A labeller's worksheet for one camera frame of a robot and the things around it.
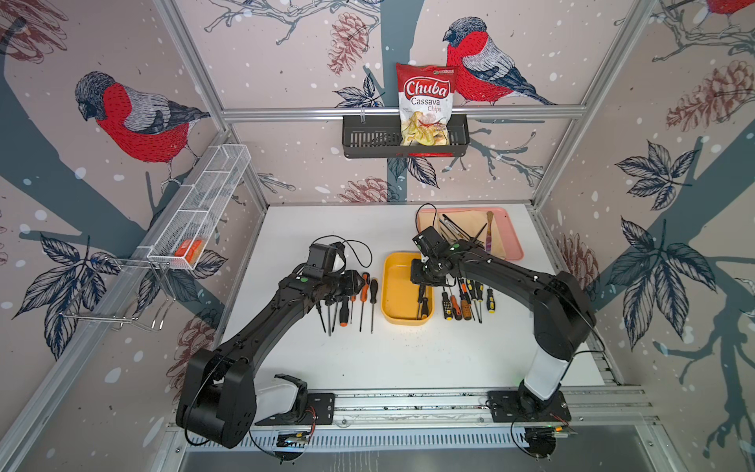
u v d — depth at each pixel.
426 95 0.82
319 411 0.73
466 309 0.90
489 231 1.11
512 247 1.07
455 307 0.91
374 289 0.95
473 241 1.08
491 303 0.90
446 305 0.90
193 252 0.66
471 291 0.95
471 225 1.13
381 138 1.07
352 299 0.93
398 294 0.95
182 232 0.73
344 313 0.88
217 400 0.40
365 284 0.94
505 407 0.73
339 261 0.70
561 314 0.47
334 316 0.90
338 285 0.71
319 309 0.92
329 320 0.89
